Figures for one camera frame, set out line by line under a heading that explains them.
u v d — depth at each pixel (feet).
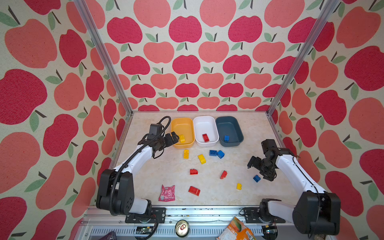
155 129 2.26
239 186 2.75
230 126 3.72
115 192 1.36
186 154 3.16
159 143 2.25
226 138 3.42
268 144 2.24
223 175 2.83
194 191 2.65
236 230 2.25
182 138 3.39
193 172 2.88
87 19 2.40
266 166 2.26
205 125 3.66
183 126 3.65
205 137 3.42
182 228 2.02
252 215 2.40
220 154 3.14
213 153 3.15
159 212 2.46
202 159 3.07
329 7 2.28
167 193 2.63
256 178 2.76
